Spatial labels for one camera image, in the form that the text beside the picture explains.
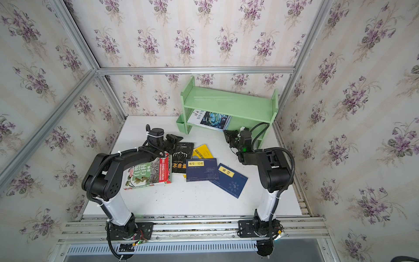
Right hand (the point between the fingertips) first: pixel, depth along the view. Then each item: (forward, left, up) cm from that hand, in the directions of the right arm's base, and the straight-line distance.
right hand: (229, 129), depth 94 cm
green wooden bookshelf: (0, -13, +13) cm, 19 cm away
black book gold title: (-9, +28, -11) cm, 31 cm away
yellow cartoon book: (-8, +17, -12) cm, 22 cm away
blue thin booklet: (-26, 0, -14) cm, 29 cm away
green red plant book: (-23, +40, -10) cm, 48 cm away
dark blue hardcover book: (-20, +16, -12) cm, 28 cm away
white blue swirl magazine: (+9, +12, -1) cm, 15 cm away
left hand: (-6, +27, -3) cm, 27 cm away
